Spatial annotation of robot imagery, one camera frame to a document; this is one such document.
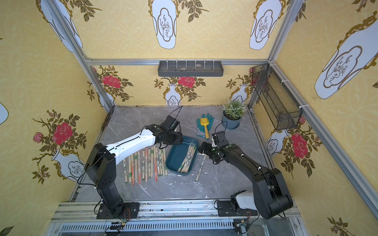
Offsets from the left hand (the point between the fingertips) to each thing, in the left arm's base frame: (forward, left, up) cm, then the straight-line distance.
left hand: (182, 140), depth 88 cm
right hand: (-7, -12, -4) cm, 14 cm away
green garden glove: (+14, -13, -11) cm, 22 cm away
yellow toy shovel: (+21, -16, -9) cm, 28 cm away
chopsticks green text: (-9, +23, -11) cm, 27 cm away
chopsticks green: (-10, +24, -11) cm, 28 cm away
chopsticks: (-13, -10, -10) cm, 19 cm away
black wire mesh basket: (+7, -57, +16) cm, 60 cm away
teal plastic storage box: (-4, +5, -10) cm, 12 cm away
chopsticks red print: (-12, +26, -11) cm, 30 cm away
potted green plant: (+18, -33, +6) cm, 38 cm away
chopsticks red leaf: (-13, +30, -10) cm, 34 cm away
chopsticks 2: (-12, +28, -11) cm, 32 cm away
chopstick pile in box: (-11, -2, -10) cm, 15 cm away
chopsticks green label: (-9, +19, -11) cm, 23 cm away
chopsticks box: (-12, +11, -10) cm, 20 cm away
